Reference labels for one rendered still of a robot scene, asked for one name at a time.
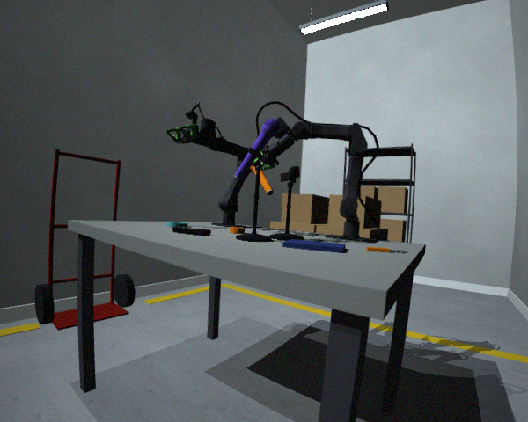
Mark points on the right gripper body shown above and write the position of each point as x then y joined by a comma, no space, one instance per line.
199,135

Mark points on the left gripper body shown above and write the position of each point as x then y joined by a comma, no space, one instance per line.
273,151

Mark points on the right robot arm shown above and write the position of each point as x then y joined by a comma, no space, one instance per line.
228,201

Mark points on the black remote control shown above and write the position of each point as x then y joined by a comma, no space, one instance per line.
192,231

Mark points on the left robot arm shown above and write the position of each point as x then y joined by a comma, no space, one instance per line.
357,150

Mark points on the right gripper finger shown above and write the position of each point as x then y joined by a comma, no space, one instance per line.
177,139
193,131

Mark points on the dark blue book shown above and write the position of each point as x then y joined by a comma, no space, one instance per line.
313,245

